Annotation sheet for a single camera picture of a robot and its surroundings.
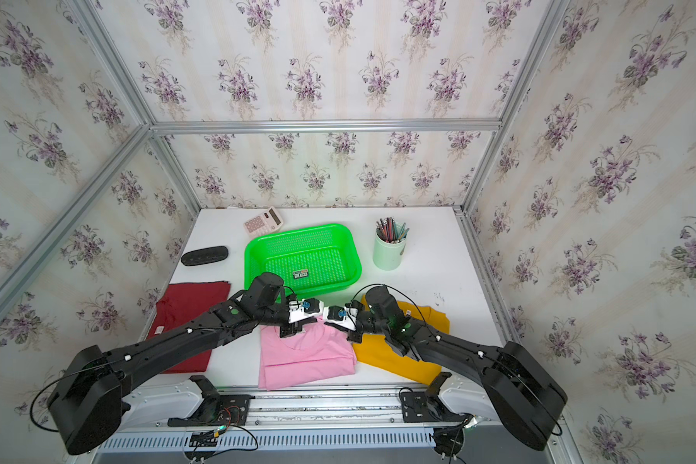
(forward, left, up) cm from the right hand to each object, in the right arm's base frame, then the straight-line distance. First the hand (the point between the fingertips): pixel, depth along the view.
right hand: (331, 316), depth 78 cm
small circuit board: (-27, +31, -13) cm, 44 cm away
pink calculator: (+44, +29, -10) cm, 53 cm away
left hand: (0, +3, 0) cm, 3 cm away
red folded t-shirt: (+7, +51, -11) cm, 52 cm away
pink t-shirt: (-7, +4, -8) cm, 11 cm away
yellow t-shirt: (-5, -12, -10) cm, 16 cm away
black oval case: (+26, +48, -9) cm, 55 cm away
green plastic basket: (+27, +11, -12) cm, 32 cm away
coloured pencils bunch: (+30, -17, +1) cm, 35 cm away
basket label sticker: (+21, +13, -12) cm, 27 cm away
